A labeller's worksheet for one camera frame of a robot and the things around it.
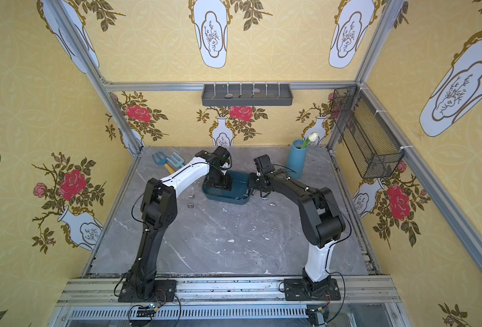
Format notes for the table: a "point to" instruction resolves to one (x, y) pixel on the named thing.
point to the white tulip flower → (312, 137)
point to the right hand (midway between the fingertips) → (246, 184)
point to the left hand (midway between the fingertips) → (223, 187)
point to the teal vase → (297, 159)
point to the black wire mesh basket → (372, 150)
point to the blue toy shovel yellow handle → (161, 158)
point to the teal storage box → (239, 194)
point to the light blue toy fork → (178, 163)
